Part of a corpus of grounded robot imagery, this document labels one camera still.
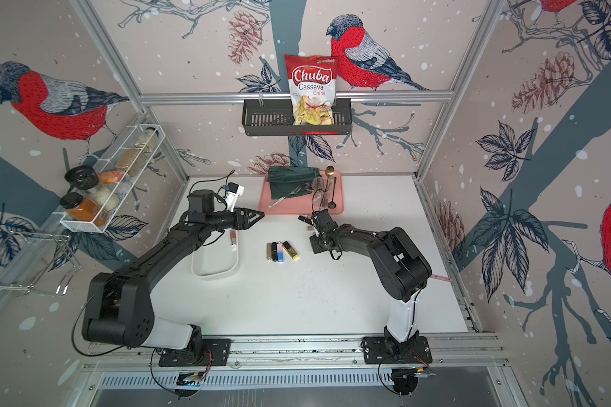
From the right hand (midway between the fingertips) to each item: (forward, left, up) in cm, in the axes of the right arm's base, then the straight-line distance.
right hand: (317, 241), depth 98 cm
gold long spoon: (+27, -5, +13) cm, 30 cm away
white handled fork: (+20, +17, +2) cm, 26 cm away
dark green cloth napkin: (+33, +17, +1) cm, 37 cm away
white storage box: (-9, +37, +2) cm, 39 cm away
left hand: (0, +18, +20) cm, 27 cm away
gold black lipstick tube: (-4, +11, +1) cm, 12 cm away
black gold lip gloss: (+10, +5, +1) cm, 11 cm away
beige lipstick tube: (-5, +18, +1) cm, 19 cm away
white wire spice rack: (+2, +60, +35) cm, 70 cm away
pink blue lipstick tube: (-6, +14, +1) cm, 15 cm away
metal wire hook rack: (-29, +61, +27) cm, 73 cm away
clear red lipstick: (-2, +33, +2) cm, 33 cm away
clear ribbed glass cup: (+19, -1, +7) cm, 21 cm away
